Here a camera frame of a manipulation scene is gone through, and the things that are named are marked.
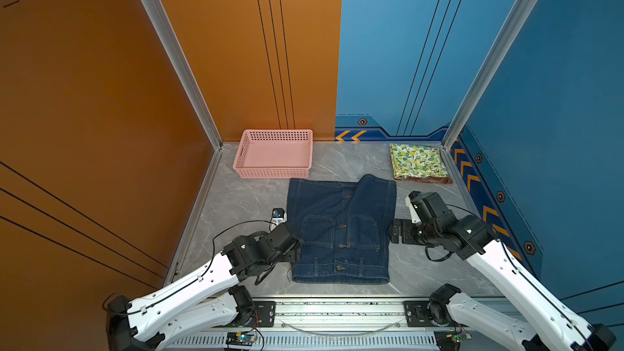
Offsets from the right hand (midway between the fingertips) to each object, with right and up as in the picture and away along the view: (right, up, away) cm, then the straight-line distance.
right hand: (396, 232), depth 74 cm
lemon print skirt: (+19, +22, +32) cm, 44 cm away
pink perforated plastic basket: (-45, +26, +44) cm, 68 cm away
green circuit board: (-46, -31, -3) cm, 56 cm away
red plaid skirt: (+28, +14, +31) cm, 44 cm away
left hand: (-32, -4, +2) cm, 32 cm away
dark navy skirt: (-14, -3, +15) cm, 21 cm away
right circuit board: (+15, -31, -3) cm, 34 cm away
